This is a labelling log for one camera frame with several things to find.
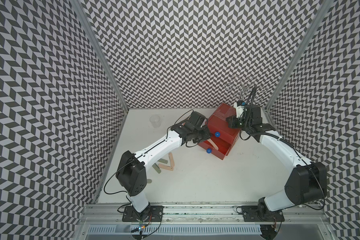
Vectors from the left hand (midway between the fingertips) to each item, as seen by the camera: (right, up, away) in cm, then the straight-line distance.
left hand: (211, 136), depth 79 cm
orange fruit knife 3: (-26, -20, +11) cm, 35 cm away
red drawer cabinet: (+8, -1, +2) cm, 8 cm away
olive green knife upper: (-28, -17, +15) cm, 36 cm away
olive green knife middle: (-31, -20, +10) cm, 38 cm away
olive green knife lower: (-34, -26, +4) cm, 43 cm away
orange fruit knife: (+4, -7, +10) cm, 13 cm away
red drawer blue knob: (+4, +1, +2) cm, 4 cm away
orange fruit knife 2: (-23, -16, +12) cm, 30 cm away
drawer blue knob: (0, -8, +4) cm, 9 cm away
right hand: (+10, +8, +6) cm, 14 cm away
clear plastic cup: (-36, +9, +29) cm, 47 cm away
